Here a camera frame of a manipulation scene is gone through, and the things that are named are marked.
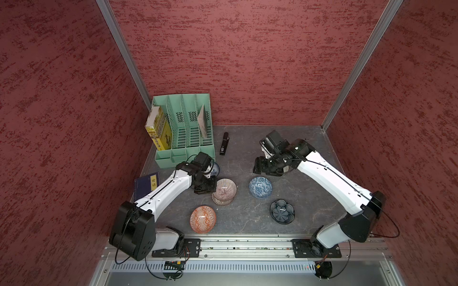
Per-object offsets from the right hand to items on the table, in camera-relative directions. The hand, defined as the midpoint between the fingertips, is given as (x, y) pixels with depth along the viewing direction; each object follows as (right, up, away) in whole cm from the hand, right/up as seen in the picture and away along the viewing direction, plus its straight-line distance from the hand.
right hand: (259, 174), depth 74 cm
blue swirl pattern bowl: (+3, -10, +18) cm, 21 cm away
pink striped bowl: (-15, -11, +11) cm, 22 cm away
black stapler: (-16, +15, +36) cm, 42 cm away
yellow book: (-51, +21, +18) cm, 58 cm away
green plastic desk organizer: (-41, +30, +41) cm, 65 cm away
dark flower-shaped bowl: (+12, -20, +9) cm, 25 cm away
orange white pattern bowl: (-26, -22, +7) cm, 35 cm away
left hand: (-21, -10, +7) cm, 24 cm away
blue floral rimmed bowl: (-21, -2, +23) cm, 31 cm away
